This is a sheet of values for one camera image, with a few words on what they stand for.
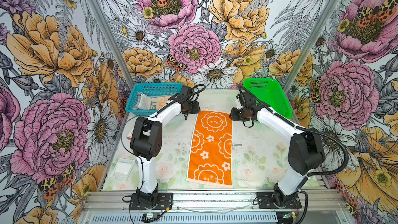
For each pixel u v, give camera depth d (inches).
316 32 35.2
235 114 32.2
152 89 45.4
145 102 42.2
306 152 18.4
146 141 20.5
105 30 34.3
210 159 34.3
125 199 28.7
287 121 21.0
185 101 29.7
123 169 32.8
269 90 47.4
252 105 27.0
